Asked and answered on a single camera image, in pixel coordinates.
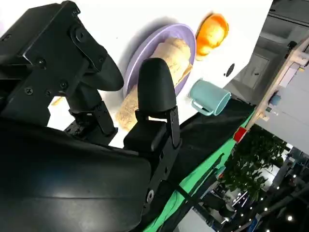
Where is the orange and white bread roll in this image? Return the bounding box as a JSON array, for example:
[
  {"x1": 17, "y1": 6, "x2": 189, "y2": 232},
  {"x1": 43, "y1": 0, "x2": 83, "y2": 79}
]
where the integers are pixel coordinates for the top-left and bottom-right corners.
[{"x1": 195, "y1": 13, "x2": 229, "y2": 61}]

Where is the light wooden desk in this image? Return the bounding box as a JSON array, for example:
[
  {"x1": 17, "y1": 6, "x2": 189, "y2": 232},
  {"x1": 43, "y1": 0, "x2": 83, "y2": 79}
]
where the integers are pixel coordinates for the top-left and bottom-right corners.
[{"x1": 253, "y1": 36, "x2": 309, "y2": 121}]

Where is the black cloth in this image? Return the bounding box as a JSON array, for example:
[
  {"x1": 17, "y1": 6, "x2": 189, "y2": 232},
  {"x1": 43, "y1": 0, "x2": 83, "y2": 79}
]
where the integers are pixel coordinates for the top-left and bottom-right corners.
[{"x1": 178, "y1": 98, "x2": 256, "y2": 187}]

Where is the lilac plate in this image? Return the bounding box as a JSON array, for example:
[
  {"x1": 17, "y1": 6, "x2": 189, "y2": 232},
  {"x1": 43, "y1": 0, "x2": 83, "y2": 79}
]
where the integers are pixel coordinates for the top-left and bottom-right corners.
[{"x1": 123, "y1": 23, "x2": 197, "y2": 97}]

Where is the green leafy plant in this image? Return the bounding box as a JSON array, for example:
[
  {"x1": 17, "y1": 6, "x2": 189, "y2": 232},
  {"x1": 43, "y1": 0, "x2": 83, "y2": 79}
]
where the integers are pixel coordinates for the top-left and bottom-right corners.
[{"x1": 217, "y1": 130, "x2": 288, "y2": 201}]

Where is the beige towel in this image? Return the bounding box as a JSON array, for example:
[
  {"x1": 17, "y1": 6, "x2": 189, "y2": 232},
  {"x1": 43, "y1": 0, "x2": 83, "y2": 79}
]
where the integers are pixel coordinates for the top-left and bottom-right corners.
[{"x1": 49, "y1": 37, "x2": 194, "y2": 132}]

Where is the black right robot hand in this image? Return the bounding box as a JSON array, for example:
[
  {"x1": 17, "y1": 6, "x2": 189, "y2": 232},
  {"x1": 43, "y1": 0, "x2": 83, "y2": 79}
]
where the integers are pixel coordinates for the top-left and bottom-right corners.
[{"x1": 0, "y1": 0, "x2": 183, "y2": 232}]

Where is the pale green mug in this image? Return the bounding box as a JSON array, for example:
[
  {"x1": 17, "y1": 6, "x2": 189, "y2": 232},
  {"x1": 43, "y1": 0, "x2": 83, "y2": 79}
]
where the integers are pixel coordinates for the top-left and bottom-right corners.
[{"x1": 189, "y1": 79, "x2": 232, "y2": 116}]

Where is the small red box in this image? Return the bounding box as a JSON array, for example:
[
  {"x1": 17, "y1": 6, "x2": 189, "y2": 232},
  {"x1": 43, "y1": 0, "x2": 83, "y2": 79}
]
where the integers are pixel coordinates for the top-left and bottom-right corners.
[{"x1": 233, "y1": 127, "x2": 247, "y2": 142}]

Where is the green cloth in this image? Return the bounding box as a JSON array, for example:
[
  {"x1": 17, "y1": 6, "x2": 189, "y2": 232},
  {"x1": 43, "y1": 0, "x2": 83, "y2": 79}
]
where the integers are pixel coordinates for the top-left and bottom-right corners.
[{"x1": 142, "y1": 113, "x2": 254, "y2": 232}]

